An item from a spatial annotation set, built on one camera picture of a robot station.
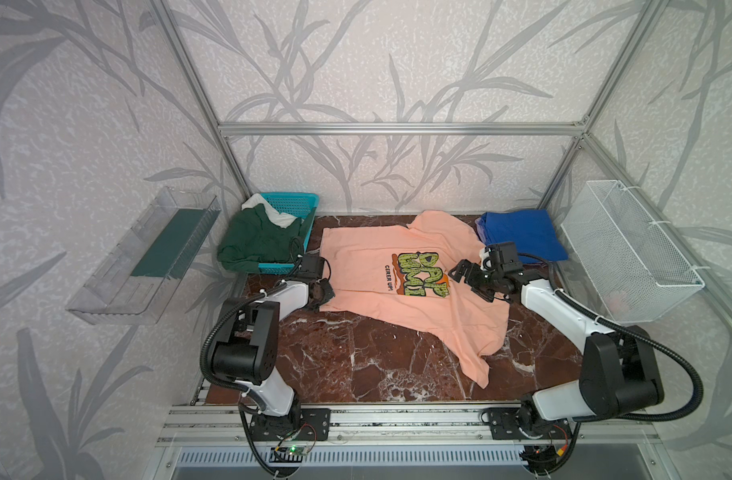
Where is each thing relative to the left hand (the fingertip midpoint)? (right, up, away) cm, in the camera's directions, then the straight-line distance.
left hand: (328, 284), depth 97 cm
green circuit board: (-2, -36, -27) cm, 45 cm away
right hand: (+41, +5, -7) cm, 42 cm away
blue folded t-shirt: (+74, +18, +12) cm, 77 cm away
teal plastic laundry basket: (-16, +28, +18) cm, 37 cm away
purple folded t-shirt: (+56, +19, +18) cm, 62 cm away
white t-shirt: (-23, +23, +22) cm, 40 cm away
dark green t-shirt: (-29, +15, +6) cm, 33 cm away
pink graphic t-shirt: (+24, +2, +5) cm, 24 cm away
